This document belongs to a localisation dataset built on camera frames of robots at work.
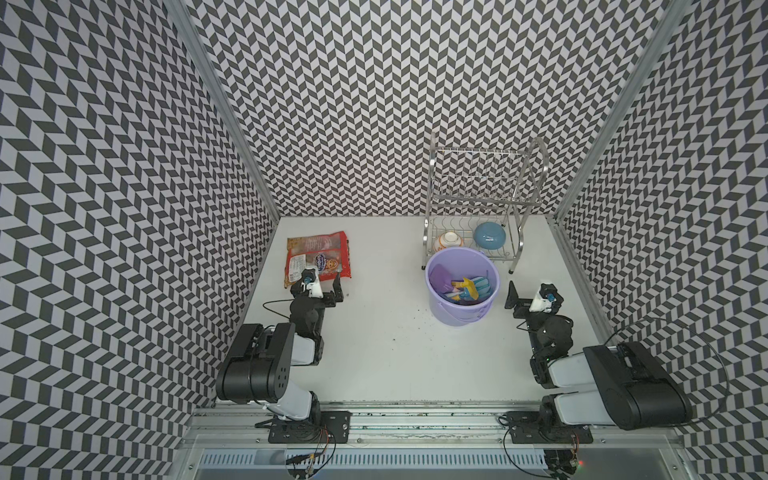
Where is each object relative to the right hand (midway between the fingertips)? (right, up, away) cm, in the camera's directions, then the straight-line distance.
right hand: (526, 286), depth 86 cm
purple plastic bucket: (-18, +7, +2) cm, 19 cm away
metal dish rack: (-14, +25, -3) cm, 29 cm away
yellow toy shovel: (-16, 0, +3) cm, 17 cm away
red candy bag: (-62, +9, +20) cm, 66 cm away
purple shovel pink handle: (-24, +1, +6) cm, 25 cm away
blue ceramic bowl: (-5, +15, +19) cm, 25 cm away
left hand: (-60, +3, +5) cm, 61 cm away
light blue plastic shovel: (-17, -3, +2) cm, 18 cm away
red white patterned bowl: (-20, +14, +14) cm, 28 cm away
